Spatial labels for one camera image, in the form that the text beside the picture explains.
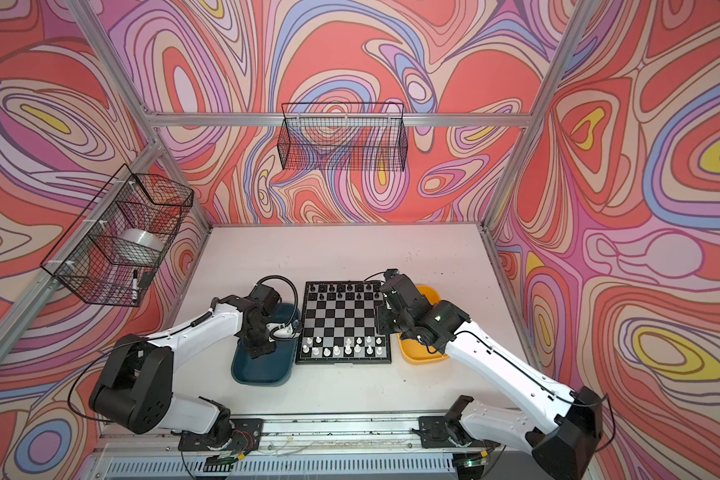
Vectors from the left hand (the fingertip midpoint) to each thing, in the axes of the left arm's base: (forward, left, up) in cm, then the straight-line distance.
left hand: (270, 342), depth 88 cm
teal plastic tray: (-9, -3, +5) cm, 11 cm away
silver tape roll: (+15, +27, +31) cm, 43 cm away
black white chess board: (+6, -20, +1) cm, 21 cm away
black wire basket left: (+12, +36, +28) cm, 47 cm away
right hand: (-1, -33, +15) cm, 36 cm away
